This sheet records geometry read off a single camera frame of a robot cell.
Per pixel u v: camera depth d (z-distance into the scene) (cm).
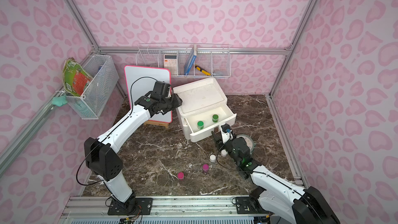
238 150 59
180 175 81
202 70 98
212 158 86
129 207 65
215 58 100
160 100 64
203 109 80
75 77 73
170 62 95
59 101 62
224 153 88
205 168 83
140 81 72
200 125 82
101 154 44
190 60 88
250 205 72
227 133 66
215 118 84
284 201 46
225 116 86
